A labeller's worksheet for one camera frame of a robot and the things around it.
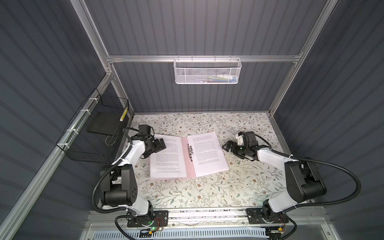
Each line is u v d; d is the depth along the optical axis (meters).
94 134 0.73
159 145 0.82
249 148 0.72
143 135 0.71
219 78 0.91
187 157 0.96
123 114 0.82
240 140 0.85
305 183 0.46
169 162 0.88
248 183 0.85
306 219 0.74
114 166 0.45
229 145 0.84
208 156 0.96
